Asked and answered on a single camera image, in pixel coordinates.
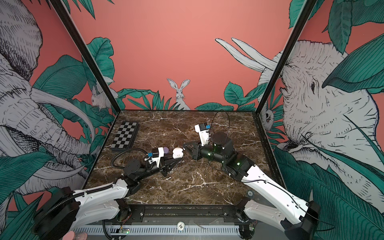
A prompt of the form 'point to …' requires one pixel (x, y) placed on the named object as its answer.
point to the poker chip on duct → (180, 225)
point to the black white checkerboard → (126, 136)
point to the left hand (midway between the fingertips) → (179, 156)
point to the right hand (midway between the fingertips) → (182, 146)
